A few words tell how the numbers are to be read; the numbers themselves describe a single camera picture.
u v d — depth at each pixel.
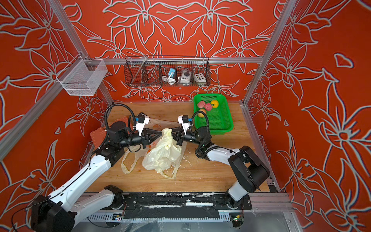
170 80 0.85
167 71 1.01
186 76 0.91
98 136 0.95
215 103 1.13
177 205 0.73
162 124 1.03
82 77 0.89
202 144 0.69
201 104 1.13
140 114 1.11
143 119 0.61
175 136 0.69
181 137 0.66
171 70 0.83
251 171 0.45
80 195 0.45
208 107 1.10
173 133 0.68
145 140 0.61
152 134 0.65
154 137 0.67
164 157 0.65
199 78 0.95
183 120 0.64
